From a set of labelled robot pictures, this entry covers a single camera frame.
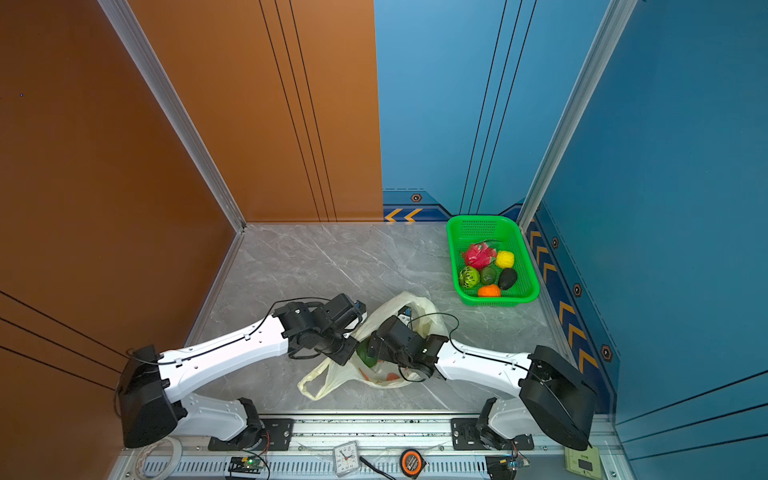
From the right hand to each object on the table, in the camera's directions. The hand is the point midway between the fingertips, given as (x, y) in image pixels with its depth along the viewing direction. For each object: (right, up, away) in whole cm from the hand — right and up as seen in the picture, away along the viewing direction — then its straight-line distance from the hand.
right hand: (374, 350), depth 82 cm
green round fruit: (+37, +19, +16) cm, 44 cm away
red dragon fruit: (+34, +26, +18) cm, 46 cm away
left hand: (-5, +2, -5) cm, 7 cm away
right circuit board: (+31, -24, -12) cm, 41 cm away
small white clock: (-6, -21, -13) cm, 25 cm away
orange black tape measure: (+10, -21, -15) cm, 27 cm away
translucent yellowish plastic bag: (+12, +11, -6) cm, 18 cm away
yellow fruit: (+44, +24, +20) cm, 54 cm away
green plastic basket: (+39, +23, +20) cm, 50 cm away
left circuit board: (-30, -24, -11) cm, 40 cm away
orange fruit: (+35, +15, +12) cm, 40 cm away
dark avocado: (+43, +18, +18) cm, 50 cm away
